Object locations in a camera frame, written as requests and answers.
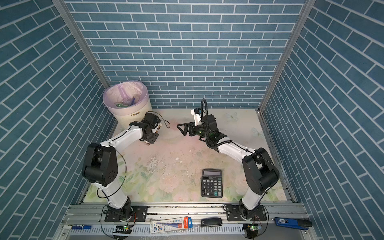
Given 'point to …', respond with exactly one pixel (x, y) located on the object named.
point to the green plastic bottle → (122, 106)
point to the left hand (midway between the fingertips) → (150, 136)
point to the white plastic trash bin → (124, 121)
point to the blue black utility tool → (299, 223)
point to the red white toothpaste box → (183, 223)
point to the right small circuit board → (254, 227)
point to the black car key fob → (211, 222)
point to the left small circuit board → (125, 229)
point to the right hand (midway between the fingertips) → (181, 124)
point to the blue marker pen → (81, 227)
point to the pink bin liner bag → (127, 98)
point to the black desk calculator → (211, 183)
